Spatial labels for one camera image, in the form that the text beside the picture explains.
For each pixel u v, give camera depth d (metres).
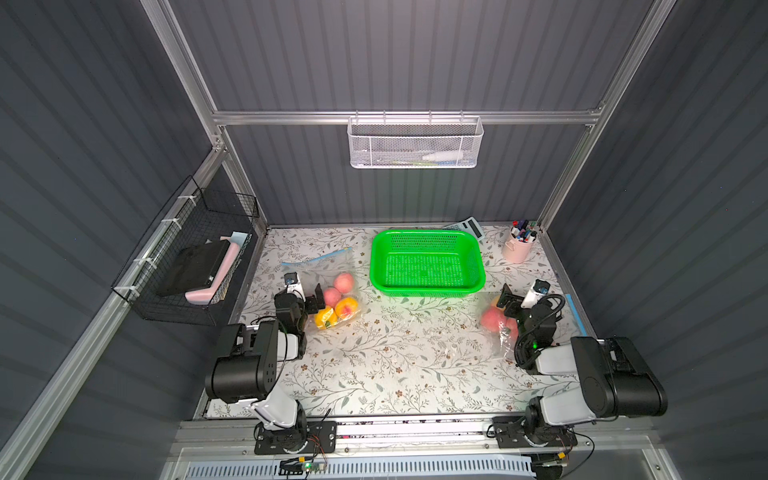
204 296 0.64
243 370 0.53
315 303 0.86
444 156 0.90
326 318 0.89
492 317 0.88
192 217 0.77
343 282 0.96
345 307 0.91
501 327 0.86
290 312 0.72
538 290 0.77
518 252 1.06
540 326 0.67
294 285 0.81
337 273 1.05
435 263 1.08
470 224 1.18
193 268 0.68
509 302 0.83
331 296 0.93
